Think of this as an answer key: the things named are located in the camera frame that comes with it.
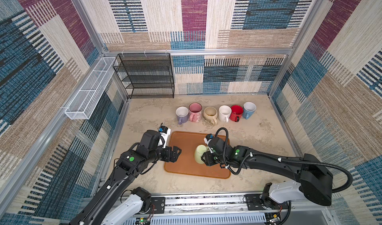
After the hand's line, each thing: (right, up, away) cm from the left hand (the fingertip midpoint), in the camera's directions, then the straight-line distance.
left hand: (174, 147), depth 72 cm
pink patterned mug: (+11, +18, +30) cm, 36 cm away
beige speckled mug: (+21, +15, +31) cm, 40 cm away
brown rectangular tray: (+5, -13, +14) cm, 20 cm away
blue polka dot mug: (+47, +19, +30) cm, 59 cm away
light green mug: (+13, -3, +8) cm, 16 cm away
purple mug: (+1, +16, +33) cm, 36 cm away
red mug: (+39, +17, +32) cm, 54 cm away
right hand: (+16, -9, +8) cm, 20 cm away
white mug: (+31, +17, +30) cm, 46 cm away
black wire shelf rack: (-25, +43, +36) cm, 62 cm away
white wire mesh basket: (-42, +21, -1) cm, 47 cm away
